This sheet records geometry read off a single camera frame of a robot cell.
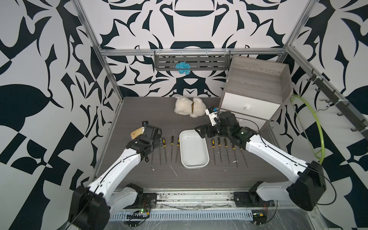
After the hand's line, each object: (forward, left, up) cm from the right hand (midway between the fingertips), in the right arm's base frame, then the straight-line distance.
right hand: (202, 124), depth 79 cm
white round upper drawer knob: (+9, -27, +1) cm, 28 cm away
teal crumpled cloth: (+35, +10, +12) cm, 38 cm away
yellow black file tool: (-3, +14, -19) cm, 23 cm away
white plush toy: (+23, +1, -14) cm, 27 cm away
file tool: (-1, +18, -21) cm, 27 cm away
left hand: (-3, +29, -9) cm, 31 cm away
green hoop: (-10, -52, +9) cm, 54 cm away
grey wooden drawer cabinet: (+16, -30, +9) cm, 36 cm away
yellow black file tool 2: (-2, -13, -21) cm, 25 cm away
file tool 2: (-20, -13, +12) cm, 27 cm away
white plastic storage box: (-5, +4, -21) cm, 22 cm away
